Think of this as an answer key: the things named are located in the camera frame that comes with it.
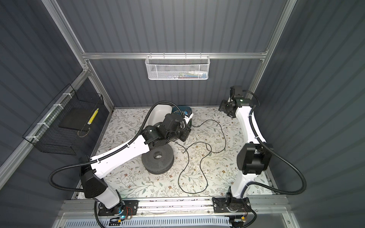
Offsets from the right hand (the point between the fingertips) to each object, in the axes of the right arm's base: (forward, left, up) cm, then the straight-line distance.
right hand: (226, 108), depth 86 cm
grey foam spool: (-29, +43, -18) cm, 55 cm away
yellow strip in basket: (-10, +76, +6) cm, 77 cm away
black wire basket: (-25, +89, +8) cm, 93 cm away
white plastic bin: (+17, +48, -23) cm, 56 cm away
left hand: (-16, +23, +4) cm, 29 cm away
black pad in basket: (-14, +82, +8) cm, 84 cm away
